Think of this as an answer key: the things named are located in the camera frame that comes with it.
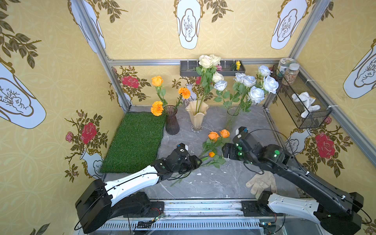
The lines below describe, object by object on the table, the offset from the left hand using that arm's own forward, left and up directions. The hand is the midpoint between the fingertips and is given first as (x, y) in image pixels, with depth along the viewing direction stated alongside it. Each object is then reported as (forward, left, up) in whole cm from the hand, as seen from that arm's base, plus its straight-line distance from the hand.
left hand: (194, 161), depth 80 cm
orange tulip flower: (+5, -12, -10) cm, 16 cm away
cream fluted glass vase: (+34, -3, +5) cm, 35 cm away
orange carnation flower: (+19, +19, +22) cm, 35 cm away
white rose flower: (+32, -26, +24) cm, 48 cm away
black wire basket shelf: (+15, -64, +17) cm, 68 cm away
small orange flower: (+20, -14, -7) cm, 26 cm away
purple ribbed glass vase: (+31, +14, -10) cm, 35 cm away
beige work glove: (-9, -38, -8) cm, 40 cm away
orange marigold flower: (+31, +5, +23) cm, 38 cm away
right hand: (+2, -17, +12) cm, 21 cm away
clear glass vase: (+27, -25, 0) cm, 37 cm away
